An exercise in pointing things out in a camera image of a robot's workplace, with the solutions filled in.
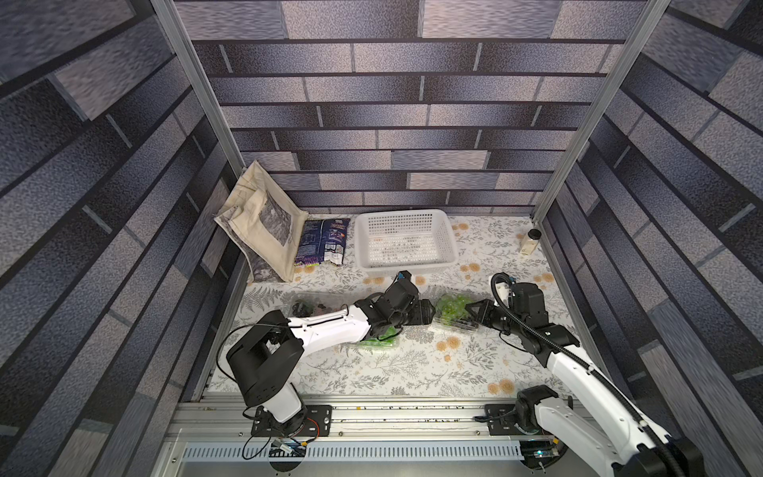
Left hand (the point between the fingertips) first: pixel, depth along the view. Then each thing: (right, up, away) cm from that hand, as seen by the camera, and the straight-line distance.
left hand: (430, 311), depth 82 cm
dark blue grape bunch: (-39, -1, +6) cm, 39 cm away
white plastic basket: (-11, +20, +30) cm, 38 cm away
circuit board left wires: (-37, -31, -11) cm, 49 cm away
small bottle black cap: (+39, +20, +21) cm, 48 cm away
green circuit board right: (+25, -32, -12) cm, 42 cm away
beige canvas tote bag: (-52, +26, +12) cm, 60 cm away
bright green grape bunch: (-13, -1, -17) cm, 21 cm away
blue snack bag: (-36, +20, +25) cm, 48 cm away
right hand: (+9, +2, -1) cm, 10 cm away
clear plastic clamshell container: (-33, 0, +13) cm, 35 cm away
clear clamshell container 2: (+7, 0, +5) cm, 9 cm away
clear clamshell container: (-13, -9, 0) cm, 16 cm away
